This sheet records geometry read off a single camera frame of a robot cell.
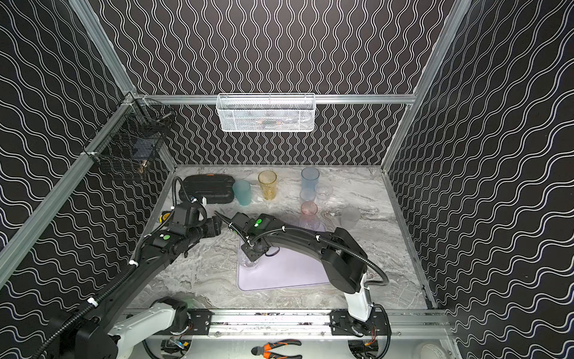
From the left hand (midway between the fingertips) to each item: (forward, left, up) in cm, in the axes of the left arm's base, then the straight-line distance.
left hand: (213, 218), depth 82 cm
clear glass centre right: (+28, -43, -15) cm, 54 cm away
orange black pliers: (-37, -23, -15) cm, 46 cm away
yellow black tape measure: (+8, +27, -13) cm, 31 cm away
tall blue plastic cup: (+25, -36, -1) cm, 43 cm away
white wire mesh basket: (+71, -10, +1) cm, 71 cm away
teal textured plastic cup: (+22, -5, -9) cm, 24 cm away
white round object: (-33, -75, -15) cm, 84 cm away
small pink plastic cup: (+16, -36, -14) cm, 42 cm away
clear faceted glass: (+9, -36, -12) cm, 39 cm away
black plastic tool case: (+24, +8, -13) cm, 28 cm away
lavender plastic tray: (-10, -28, -17) cm, 35 cm away
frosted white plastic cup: (+11, -53, -10) cm, 55 cm away
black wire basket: (+29, +41, +10) cm, 51 cm away
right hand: (-7, -16, -9) cm, 20 cm away
